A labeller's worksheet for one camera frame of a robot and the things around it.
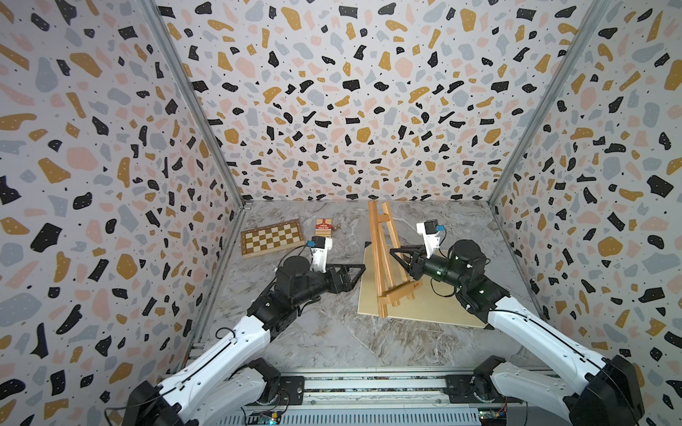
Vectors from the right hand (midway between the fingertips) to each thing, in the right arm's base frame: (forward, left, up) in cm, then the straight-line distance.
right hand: (395, 252), depth 70 cm
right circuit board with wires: (-32, -27, -30) cm, 52 cm away
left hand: (-3, +10, -3) cm, 11 cm away
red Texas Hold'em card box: (+30, +26, -25) cm, 47 cm away
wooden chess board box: (+23, +45, -24) cm, 56 cm away
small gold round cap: (+30, +21, -26) cm, 45 cm away
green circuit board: (-35, +34, -28) cm, 56 cm away
